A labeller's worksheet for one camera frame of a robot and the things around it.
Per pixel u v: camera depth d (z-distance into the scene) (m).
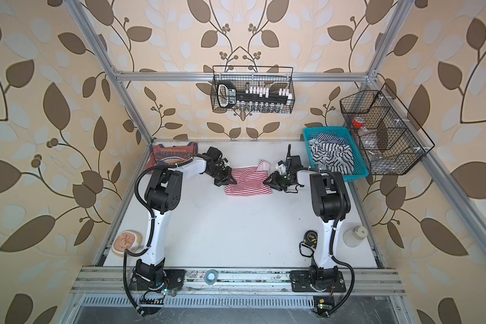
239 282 0.75
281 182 0.92
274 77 0.91
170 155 1.12
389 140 0.74
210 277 0.76
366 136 0.70
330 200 0.56
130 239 0.83
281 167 0.98
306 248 0.83
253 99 0.84
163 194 0.61
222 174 0.94
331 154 1.07
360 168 0.98
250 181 1.02
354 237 0.77
